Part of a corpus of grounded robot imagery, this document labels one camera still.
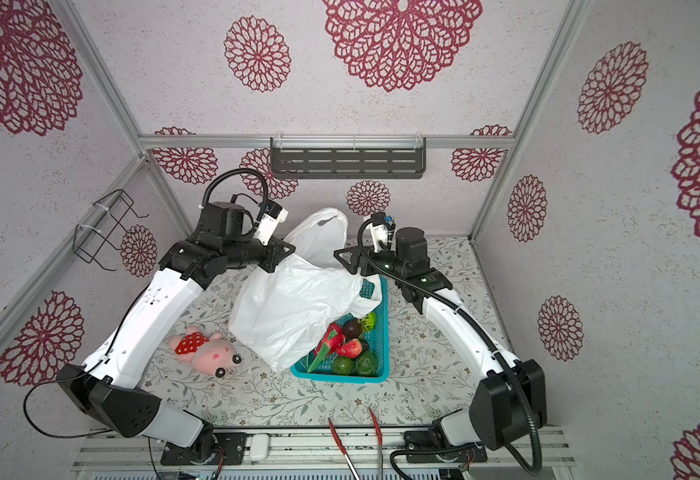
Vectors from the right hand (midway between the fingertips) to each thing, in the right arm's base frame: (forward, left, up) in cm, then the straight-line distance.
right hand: (343, 248), depth 73 cm
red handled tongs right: (-36, -10, -35) cm, 51 cm away
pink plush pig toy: (-18, +36, -24) cm, 47 cm away
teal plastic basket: (-6, -10, -34) cm, 36 cm away
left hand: (-1, +13, -1) cm, 13 cm away
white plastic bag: (-12, +17, -13) cm, 24 cm away
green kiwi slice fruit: (-5, -7, -27) cm, 28 cm away
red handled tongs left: (-33, +2, -34) cm, 47 cm away
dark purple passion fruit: (-8, -2, -26) cm, 27 cm away
